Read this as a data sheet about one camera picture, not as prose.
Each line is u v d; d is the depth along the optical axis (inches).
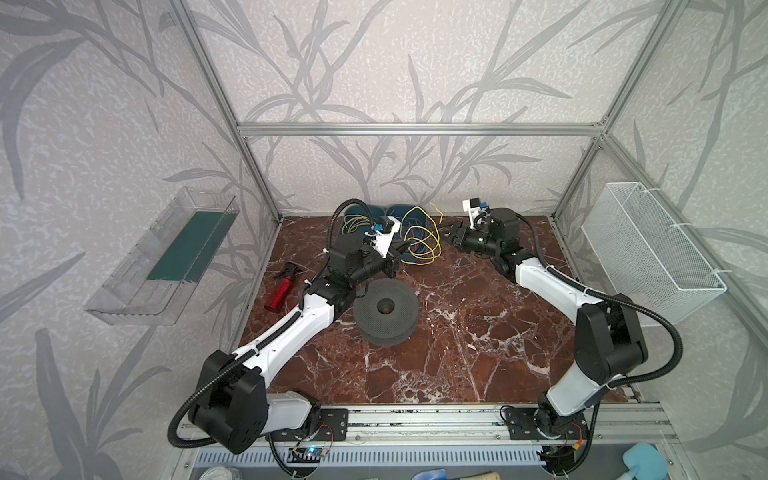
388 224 24.8
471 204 31.1
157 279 25.2
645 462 27.3
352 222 44.1
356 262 23.7
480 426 29.7
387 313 35.0
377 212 45.4
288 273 39.6
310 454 27.7
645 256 25.8
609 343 18.0
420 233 27.3
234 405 15.7
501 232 26.3
